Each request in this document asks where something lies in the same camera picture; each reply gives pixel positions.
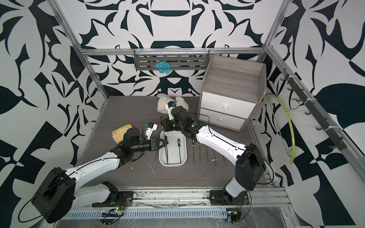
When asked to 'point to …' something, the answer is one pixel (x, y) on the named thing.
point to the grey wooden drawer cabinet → (231, 90)
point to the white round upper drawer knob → (225, 107)
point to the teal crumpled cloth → (163, 64)
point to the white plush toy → (162, 100)
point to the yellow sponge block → (118, 134)
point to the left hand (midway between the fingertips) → (167, 140)
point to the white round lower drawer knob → (220, 119)
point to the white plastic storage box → (174, 154)
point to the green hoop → (293, 151)
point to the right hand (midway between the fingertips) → (161, 120)
